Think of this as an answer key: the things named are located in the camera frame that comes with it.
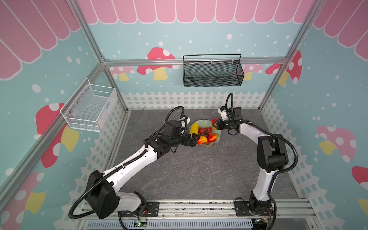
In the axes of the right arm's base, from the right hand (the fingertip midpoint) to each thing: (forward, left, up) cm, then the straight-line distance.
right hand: (215, 123), depth 99 cm
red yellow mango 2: (-12, +10, -2) cm, 16 cm away
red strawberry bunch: (-7, +7, -1) cm, 9 cm away
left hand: (-19, +17, +11) cm, 28 cm away
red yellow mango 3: (-1, +2, +4) cm, 4 cm away
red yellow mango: (-11, +3, -2) cm, 12 cm away
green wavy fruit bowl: (+4, +6, -6) cm, 9 cm away
